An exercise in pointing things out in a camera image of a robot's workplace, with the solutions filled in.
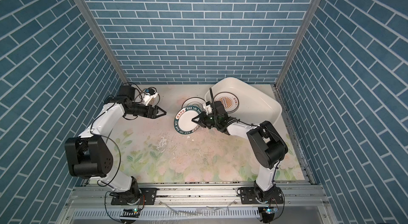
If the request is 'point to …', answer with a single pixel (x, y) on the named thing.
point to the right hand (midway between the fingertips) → (193, 120)
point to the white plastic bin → (244, 102)
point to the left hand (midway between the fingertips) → (164, 111)
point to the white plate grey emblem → (196, 101)
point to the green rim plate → (183, 123)
